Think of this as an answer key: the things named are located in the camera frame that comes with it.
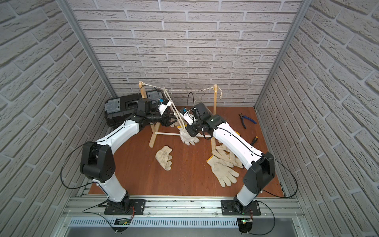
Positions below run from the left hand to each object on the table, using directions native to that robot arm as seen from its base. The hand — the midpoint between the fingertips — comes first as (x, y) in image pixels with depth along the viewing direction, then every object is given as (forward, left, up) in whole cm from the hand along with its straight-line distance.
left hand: (178, 114), depth 83 cm
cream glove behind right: (-13, -28, -21) cm, 37 cm away
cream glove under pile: (-16, +10, -21) cm, 29 cm away
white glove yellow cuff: (-9, -5, -12) cm, 16 cm away
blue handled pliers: (+17, -48, -22) cm, 55 cm away
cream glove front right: (-26, -27, -23) cm, 44 cm away
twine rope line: (+10, -10, +10) cm, 17 cm away
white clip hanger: (-5, +1, +9) cm, 10 cm away
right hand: (-7, -8, -2) cm, 10 cm away
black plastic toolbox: (+9, +41, -7) cm, 42 cm away
